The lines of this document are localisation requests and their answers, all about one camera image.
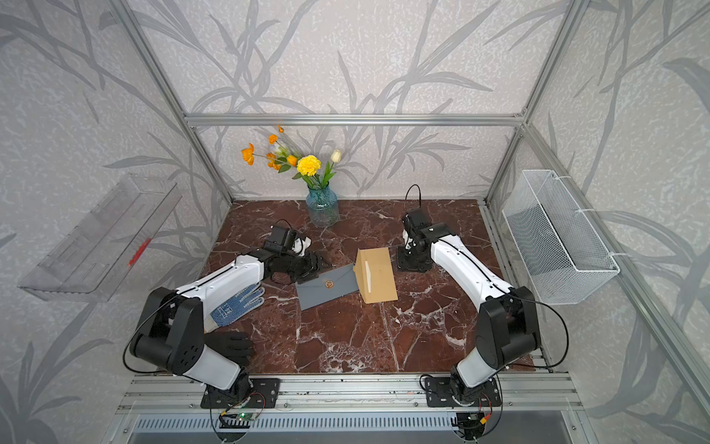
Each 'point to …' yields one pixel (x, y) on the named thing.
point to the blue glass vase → (323, 205)
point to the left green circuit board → (245, 416)
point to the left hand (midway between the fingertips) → (327, 268)
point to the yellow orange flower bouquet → (281, 156)
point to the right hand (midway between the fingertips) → (401, 264)
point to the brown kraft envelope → (375, 281)
